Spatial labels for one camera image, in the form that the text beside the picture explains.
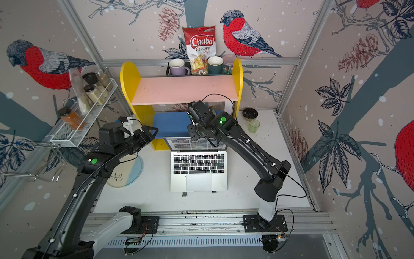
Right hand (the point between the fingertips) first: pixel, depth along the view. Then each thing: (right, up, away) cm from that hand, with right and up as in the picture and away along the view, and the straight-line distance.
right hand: (192, 129), depth 71 cm
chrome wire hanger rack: (-51, -8, -11) cm, 53 cm away
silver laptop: (+2, -17, +1) cm, 17 cm away
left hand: (-16, 0, -3) cm, 16 cm away
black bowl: (+36, +10, +42) cm, 56 cm away
